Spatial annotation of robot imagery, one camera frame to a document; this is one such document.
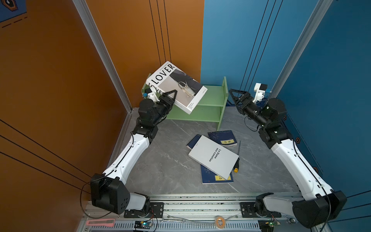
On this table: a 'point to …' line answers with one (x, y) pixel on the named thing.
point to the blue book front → (208, 177)
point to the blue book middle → (192, 142)
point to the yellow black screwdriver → (236, 166)
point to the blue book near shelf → (224, 137)
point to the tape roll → (220, 222)
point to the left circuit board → (144, 224)
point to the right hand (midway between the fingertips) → (228, 94)
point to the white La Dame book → (213, 156)
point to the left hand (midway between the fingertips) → (178, 91)
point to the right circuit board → (266, 225)
